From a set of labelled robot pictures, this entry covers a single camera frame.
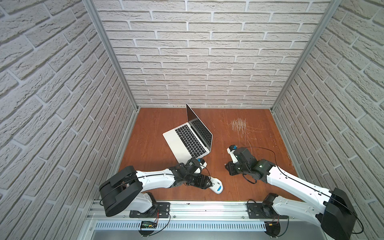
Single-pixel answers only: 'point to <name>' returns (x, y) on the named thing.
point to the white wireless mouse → (217, 185)
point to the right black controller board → (273, 228)
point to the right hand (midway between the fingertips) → (223, 168)
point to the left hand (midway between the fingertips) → (207, 179)
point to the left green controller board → (148, 224)
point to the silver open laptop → (192, 140)
